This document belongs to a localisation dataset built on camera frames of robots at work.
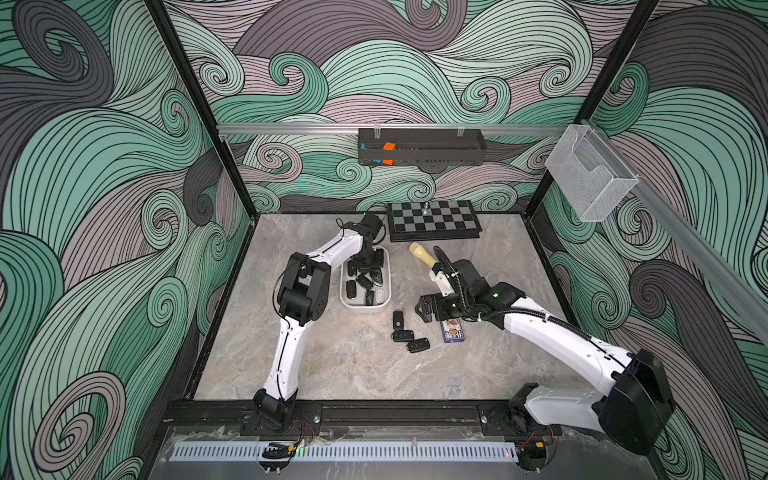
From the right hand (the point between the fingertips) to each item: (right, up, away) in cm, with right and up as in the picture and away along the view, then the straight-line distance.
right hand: (433, 306), depth 81 cm
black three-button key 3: (-3, -12, +4) cm, 13 cm away
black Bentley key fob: (-18, -1, +12) cm, 22 cm away
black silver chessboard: (+11, +26, +33) cm, 44 cm away
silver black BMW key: (-16, +6, +18) cm, 25 cm away
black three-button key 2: (-8, -10, +6) cm, 14 cm away
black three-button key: (-24, +2, +16) cm, 29 cm away
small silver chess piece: (+4, +30, +36) cm, 47 cm away
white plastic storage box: (-22, +1, +17) cm, 28 cm away
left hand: (-15, +9, +20) cm, 27 cm away
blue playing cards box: (+7, -9, +7) cm, 13 cm away
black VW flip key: (-9, -7, +9) cm, 14 cm away
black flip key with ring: (-20, +4, +17) cm, 27 cm away
